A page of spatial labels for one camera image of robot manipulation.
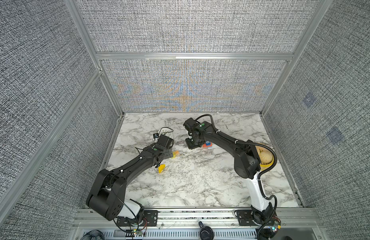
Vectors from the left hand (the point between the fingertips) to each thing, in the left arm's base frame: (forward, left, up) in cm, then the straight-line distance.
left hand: (162, 152), depth 89 cm
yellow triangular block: (-7, +1, -5) cm, 9 cm away
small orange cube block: (+3, -8, -6) cm, 11 cm away
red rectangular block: (+7, -27, -5) cm, 28 cm away
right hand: (+5, -18, -1) cm, 19 cm away
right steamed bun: (-6, -61, 0) cm, 61 cm away
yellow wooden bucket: (-10, -60, -5) cm, 61 cm away
